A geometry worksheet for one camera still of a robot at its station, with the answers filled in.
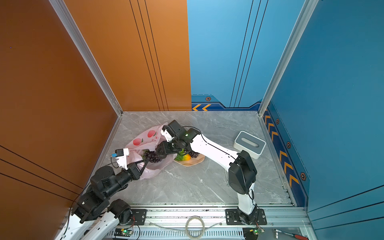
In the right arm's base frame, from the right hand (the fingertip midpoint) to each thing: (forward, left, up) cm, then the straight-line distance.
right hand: (160, 152), depth 77 cm
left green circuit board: (-33, +14, -18) cm, 40 cm away
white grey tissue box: (+15, -52, -14) cm, 56 cm away
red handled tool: (-34, -69, -20) cm, 79 cm away
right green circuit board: (-32, -47, -19) cm, 60 cm away
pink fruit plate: (+3, -16, -17) cm, 23 cm away
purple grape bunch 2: (+6, -17, -14) cm, 23 cm away
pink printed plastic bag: (+14, +12, -9) cm, 20 cm away
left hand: (-8, +3, +6) cm, 10 cm away
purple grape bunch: (+5, +9, -13) cm, 17 cm away
